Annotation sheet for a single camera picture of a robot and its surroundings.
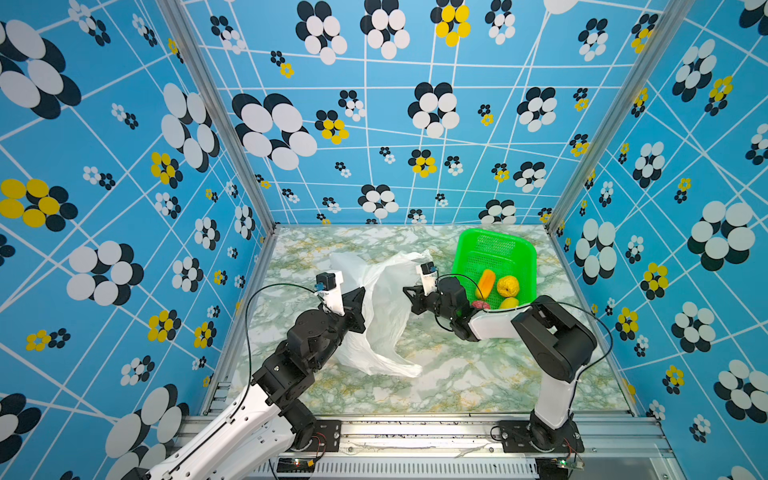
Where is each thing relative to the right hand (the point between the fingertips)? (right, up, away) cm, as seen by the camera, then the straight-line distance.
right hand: (406, 289), depth 92 cm
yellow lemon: (+33, +1, +2) cm, 33 cm away
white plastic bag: (-5, +2, +1) cm, 6 cm away
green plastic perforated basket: (+28, +12, +17) cm, 35 cm away
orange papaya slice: (+27, +1, +5) cm, 27 cm away
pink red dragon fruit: (+23, -5, -1) cm, 23 cm away
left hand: (-10, +3, -24) cm, 26 cm away
